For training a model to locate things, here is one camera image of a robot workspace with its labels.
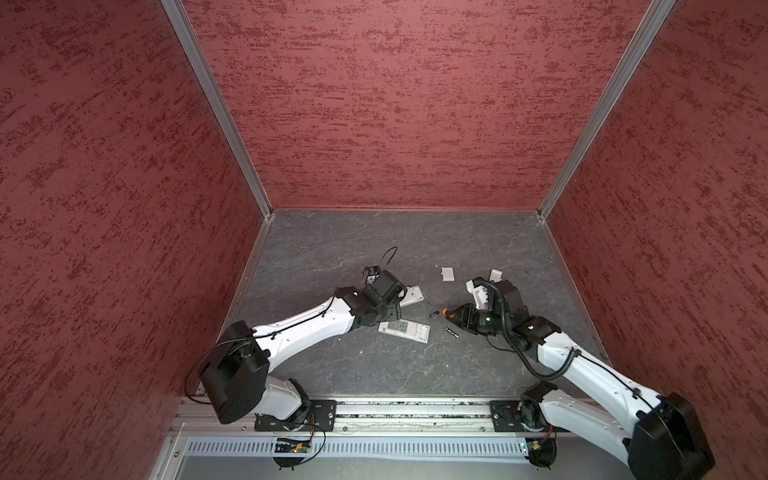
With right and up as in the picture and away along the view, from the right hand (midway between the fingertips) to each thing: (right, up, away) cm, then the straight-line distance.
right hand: (446, 324), depth 80 cm
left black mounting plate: (-35, -22, -6) cm, 41 cm away
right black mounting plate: (+14, -22, -7) cm, 27 cm away
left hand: (-16, +1, +4) cm, 17 cm away
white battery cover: (+4, +11, +22) cm, 25 cm away
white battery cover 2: (+21, +10, +22) cm, 33 cm away
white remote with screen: (-11, -4, +8) cm, 14 cm away
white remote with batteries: (-8, +5, +16) cm, 18 cm away
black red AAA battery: (+3, -5, +8) cm, 10 cm away
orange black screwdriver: (0, +3, +2) cm, 3 cm away
